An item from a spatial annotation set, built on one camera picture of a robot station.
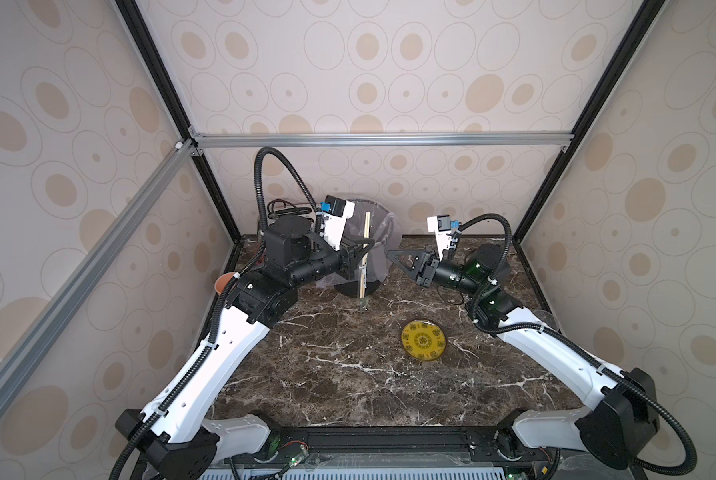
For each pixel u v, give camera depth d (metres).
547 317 0.95
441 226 0.58
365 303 1.00
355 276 0.54
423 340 0.92
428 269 0.57
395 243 0.95
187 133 0.88
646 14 0.68
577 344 0.92
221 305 0.43
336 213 0.50
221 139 0.90
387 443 0.75
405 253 0.60
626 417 0.40
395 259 0.62
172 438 0.36
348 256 0.52
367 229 0.58
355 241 0.53
